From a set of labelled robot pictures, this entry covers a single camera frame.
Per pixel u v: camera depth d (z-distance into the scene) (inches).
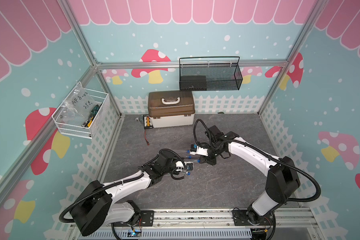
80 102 28.1
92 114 28.8
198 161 31.7
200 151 28.7
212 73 37.1
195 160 32.4
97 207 16.3
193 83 37.1
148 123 44.2
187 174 35.1
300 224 28.8
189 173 35.4
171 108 38.0
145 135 42.8
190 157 38.0
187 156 37.9
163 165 25.3
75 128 25.1
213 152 28.0
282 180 17.4
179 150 39.9
